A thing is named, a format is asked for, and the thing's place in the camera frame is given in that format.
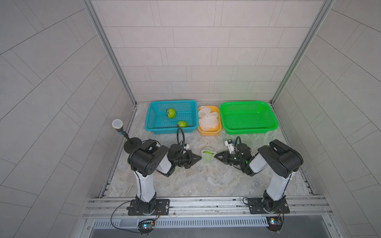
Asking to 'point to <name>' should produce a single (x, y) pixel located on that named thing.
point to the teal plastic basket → (157, 121)
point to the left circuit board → (146, 226)
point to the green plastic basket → (240, 117)
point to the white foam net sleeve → (208, 148)
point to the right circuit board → (274, 223)
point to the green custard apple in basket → (170, 113)
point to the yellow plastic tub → (214, 131)
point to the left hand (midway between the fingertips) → (202, 158)
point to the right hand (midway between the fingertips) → (216, 157)
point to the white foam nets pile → (207, 120)
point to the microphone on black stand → (132, 143)
